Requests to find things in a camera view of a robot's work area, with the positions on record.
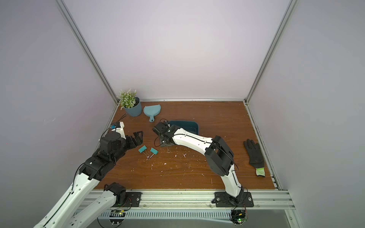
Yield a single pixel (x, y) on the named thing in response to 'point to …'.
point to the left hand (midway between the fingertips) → (138, 133)
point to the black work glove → (255, 156)
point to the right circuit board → (237, 216)
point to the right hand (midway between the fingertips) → (166, 138)
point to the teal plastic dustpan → (152, 110)
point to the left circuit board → (117, 216)
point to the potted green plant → (127, 99)
